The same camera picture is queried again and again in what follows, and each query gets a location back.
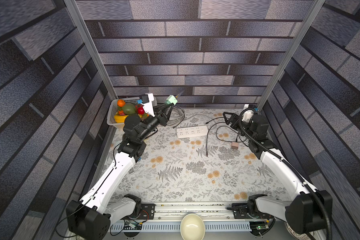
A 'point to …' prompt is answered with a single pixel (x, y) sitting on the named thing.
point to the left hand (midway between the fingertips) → (172, 104)
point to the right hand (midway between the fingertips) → (226, 114)
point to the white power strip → (193, 131)
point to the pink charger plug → (234, 145)
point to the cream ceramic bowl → (192, 227)
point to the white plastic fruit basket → (112, 109)
